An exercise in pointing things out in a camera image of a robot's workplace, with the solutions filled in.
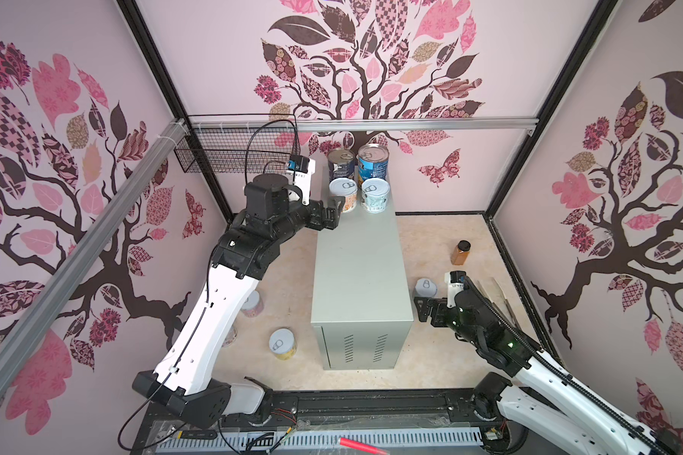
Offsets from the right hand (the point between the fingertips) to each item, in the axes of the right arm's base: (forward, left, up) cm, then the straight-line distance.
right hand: (428, 297), depth 77 cm
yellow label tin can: (-8, +42, -11) cm, 44 cm away
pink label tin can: (+4, +53, -11) cm, 54 cm away
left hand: (+11, +27, +27) cm, 39 cm away
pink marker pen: (-32, +19, -16) cm, 41 cm away
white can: (+9, -3, -11) cm, 15 cm away
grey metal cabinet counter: (-12, +20, +17) cm, 29 cm away
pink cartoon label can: (-6, +58, -13) cm, 60 cm away
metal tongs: (-1, -31, -16) cm, 35 cm away
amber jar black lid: (+22, -18, -9) cm, 30 cm away
